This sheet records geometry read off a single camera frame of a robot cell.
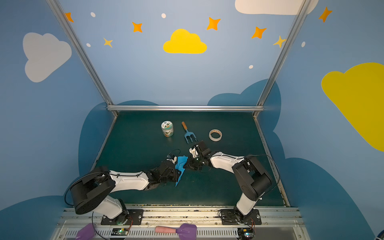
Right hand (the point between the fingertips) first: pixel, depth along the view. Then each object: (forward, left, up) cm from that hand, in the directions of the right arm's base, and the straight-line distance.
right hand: (183, 166), depth 87 cm
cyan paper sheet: (+4, +2, -3) cm, 6 cm away
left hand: (-4, +1, -4) cm, 6 cm away
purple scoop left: (-35, +43, -4) cm, 56 cm away
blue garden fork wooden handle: (+27, -1, -4) cm, 27 cm away
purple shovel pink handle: (-31, -4, -2) cm, 32 cm away
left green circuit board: (-33, +28, -6) cm, 44 cm away
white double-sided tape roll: (+24, -19, -5) cm, 31 cm away
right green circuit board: (-30, -33, -6) cm, 45 cm away
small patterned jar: (+26, +14, +3) cm, 29 cm away
